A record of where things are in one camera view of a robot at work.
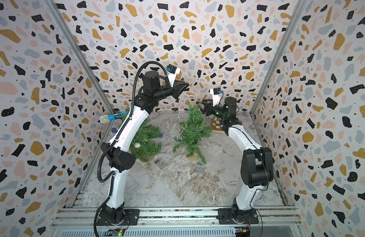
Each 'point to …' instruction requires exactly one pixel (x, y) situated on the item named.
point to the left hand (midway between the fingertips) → (189, 83)
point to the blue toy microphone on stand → (106, 119)
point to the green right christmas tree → (195, 131)
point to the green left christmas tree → (147, 142)
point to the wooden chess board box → (216, 126)
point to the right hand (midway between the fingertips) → (200, 102)
